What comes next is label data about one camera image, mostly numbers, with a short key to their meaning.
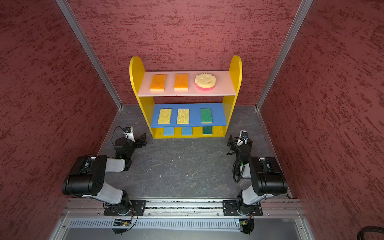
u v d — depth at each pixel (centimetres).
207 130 103
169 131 103
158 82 73
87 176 47
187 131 103
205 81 72
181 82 75
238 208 67
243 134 77
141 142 85
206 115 95
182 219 72
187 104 95
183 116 94
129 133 81
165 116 94
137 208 73
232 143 83
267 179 45
